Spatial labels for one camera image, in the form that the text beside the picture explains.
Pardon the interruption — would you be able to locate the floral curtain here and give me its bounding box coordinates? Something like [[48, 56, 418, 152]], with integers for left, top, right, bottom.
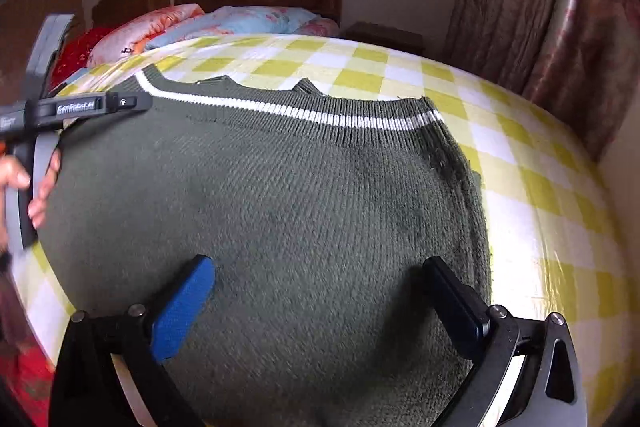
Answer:
[[442, 0, 640, 160]]

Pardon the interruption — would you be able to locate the wooden wardrobe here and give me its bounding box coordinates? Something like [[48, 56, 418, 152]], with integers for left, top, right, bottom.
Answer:
[[0, 0, 85, 105]]

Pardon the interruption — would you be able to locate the green knit sweater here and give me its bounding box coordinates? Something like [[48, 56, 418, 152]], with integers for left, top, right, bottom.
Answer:
[[37, 66, 494, 427]]

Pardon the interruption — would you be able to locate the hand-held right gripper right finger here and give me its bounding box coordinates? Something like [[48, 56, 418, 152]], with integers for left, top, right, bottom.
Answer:
[[422, 256, 589, 427]]

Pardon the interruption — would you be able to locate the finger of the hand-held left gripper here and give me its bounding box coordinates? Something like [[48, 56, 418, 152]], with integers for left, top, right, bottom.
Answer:
[[106, 90, 154, 114]]

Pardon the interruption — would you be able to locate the light blue floral quilt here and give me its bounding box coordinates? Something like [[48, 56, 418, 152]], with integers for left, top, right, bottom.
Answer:
[[144, 6, 322, 51]]

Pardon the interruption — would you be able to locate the person's left hand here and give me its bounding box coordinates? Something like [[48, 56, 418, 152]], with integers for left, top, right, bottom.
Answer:
[[0, 148, 63, 231]]

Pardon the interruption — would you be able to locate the yellow checked bed sheet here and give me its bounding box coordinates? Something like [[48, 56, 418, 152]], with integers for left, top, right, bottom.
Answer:
[[10, 34, 632, 427]]

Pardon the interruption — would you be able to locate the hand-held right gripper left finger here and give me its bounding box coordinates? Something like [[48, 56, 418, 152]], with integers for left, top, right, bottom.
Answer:
[[49, 254, 217, 427]]

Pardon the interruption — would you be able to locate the dark wooden nightstand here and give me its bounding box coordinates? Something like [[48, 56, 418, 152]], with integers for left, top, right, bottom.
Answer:
[[345, 21, 426, 56]]

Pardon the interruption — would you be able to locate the red floral blanket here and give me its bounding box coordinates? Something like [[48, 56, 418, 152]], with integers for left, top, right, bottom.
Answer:
[[50, 27, 109, 84]]

